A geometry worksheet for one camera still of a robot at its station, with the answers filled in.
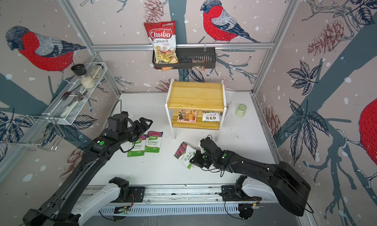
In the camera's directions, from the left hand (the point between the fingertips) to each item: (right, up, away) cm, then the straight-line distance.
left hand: (151, 122), depth 74 cm
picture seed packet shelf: (+18, +2, +11) cm, 22 cm away
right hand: (+19, -22, +4) cm, 30 cm away
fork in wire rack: (-41, +15, -3) cm, 44 cm away
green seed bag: (-4, -15, +18) cm, 24 cm away
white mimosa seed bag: (+17, -20, +9) cm, 28 cm away
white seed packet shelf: (+31, +2, +11) cm, 33 cm away
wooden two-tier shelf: (+25, +9, -4) cm, 26 cm away
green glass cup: (+56, +4, +28) cm, 63 cm away
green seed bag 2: (-14, -18, +16) cm, 28 cm away
